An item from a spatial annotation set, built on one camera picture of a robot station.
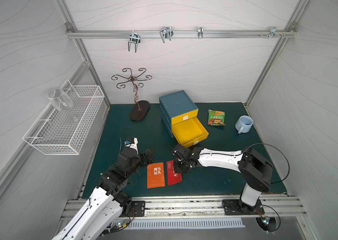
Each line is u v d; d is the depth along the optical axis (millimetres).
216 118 1083
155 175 843
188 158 648
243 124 1002
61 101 666
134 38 783
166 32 760
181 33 778
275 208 763
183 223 704
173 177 822
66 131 672
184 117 866
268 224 717
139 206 736
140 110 1148
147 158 672
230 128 1076
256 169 463
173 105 912
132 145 662
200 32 783
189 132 942
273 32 765
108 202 486
